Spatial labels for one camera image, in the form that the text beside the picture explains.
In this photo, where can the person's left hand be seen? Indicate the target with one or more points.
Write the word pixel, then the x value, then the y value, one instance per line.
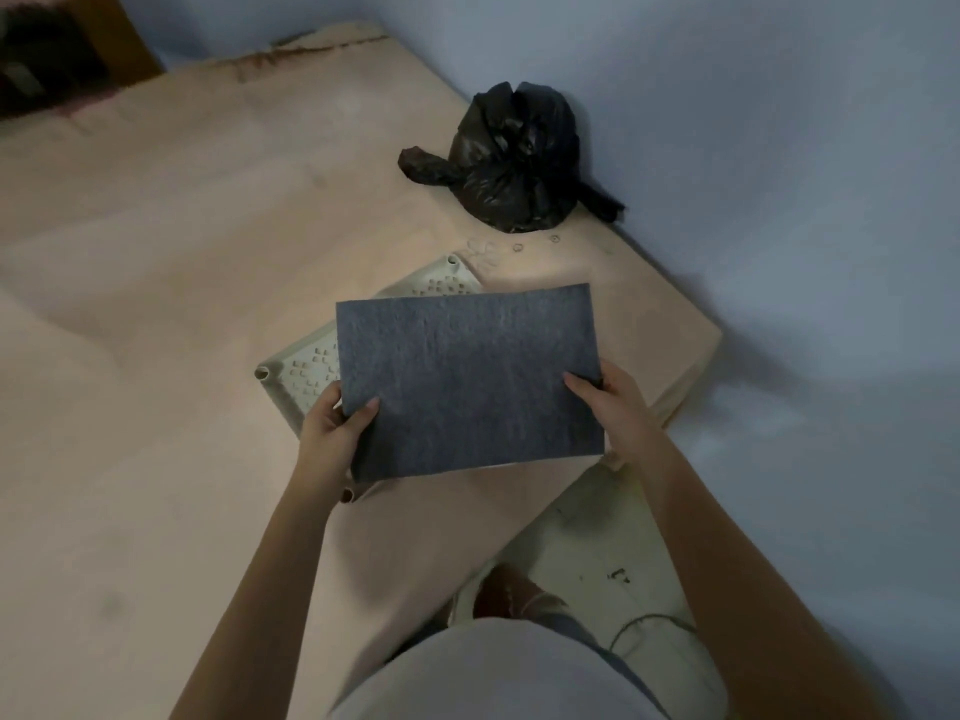
pixel 330 442

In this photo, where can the person's right hand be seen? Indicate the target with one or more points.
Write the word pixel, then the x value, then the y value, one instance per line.
pixel 622 419

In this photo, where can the beige plastic tray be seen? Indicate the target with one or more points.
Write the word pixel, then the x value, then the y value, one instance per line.
pixel 300 374

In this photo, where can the grey and white absorbent pad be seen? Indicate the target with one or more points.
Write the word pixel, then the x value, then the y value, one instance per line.
pixel 465 374

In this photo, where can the black plastic bag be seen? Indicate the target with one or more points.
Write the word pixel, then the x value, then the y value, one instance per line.
pixel 517 164

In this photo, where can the person's right forearm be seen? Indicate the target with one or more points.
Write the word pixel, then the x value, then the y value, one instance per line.
pixel 742 592

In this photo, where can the person's left forearm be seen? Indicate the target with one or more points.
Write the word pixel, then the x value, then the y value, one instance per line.
pixel 255 614

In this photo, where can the person's blue jeans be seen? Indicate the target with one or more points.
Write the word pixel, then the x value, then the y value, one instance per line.
pixel 577 637

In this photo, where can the person's white shirt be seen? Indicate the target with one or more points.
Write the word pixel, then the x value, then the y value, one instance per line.
pixel 495 682

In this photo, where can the beige sandal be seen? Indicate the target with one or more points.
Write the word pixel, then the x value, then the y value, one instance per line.
pixel 510 592

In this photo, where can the pink tablecloth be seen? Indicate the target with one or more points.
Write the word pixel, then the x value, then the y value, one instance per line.
pixel 150 292

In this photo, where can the brown wooden post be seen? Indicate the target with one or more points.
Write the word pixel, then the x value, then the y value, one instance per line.
pixel 124 37

